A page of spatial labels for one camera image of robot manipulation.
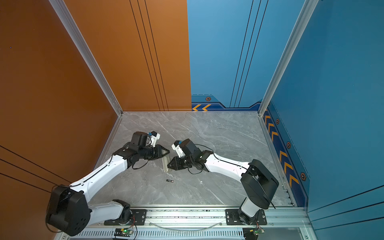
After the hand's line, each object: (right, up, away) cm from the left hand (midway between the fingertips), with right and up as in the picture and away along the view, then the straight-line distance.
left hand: (168, 150), depth 82 cm
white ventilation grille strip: (+2, -37, -12) cm, 39 cm away
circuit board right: (+42, -37, -12) cm, 57 cm away
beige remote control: (-1, -5, -4) cm, 6 cm away
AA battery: (+1, -18, +3) cm, 18 cm away
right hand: (+1, -8, -4) cm, 9 cm away
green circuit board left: (-20, -37, -11) cm, 43 cm away
